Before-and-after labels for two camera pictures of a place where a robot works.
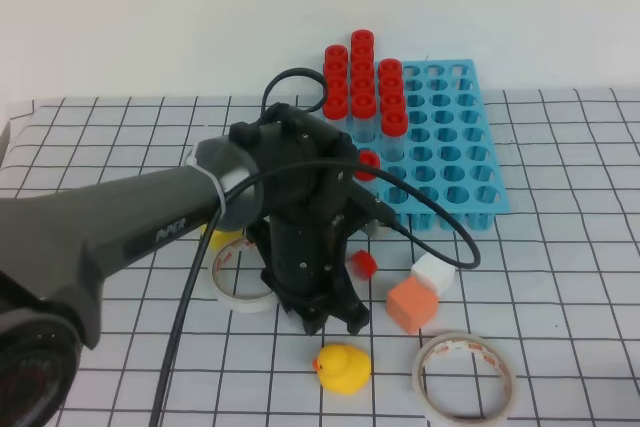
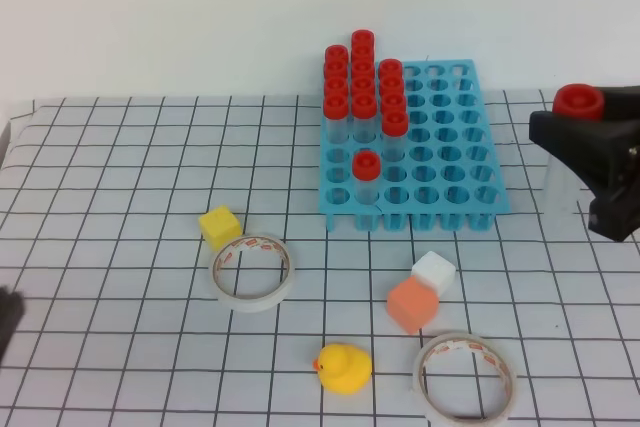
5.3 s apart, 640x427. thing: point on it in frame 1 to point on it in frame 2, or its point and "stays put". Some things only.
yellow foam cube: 220,238 stays put
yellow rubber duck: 341,369 stays put
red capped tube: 362,54 stays put
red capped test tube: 363,264 to 567,196
